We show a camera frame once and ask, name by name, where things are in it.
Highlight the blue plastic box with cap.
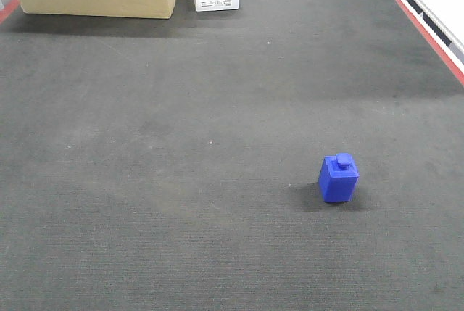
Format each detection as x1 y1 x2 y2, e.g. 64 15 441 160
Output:
318 152 360 204

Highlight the grey belt conveyor red edge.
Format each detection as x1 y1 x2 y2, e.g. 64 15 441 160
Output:
0 0 464 311

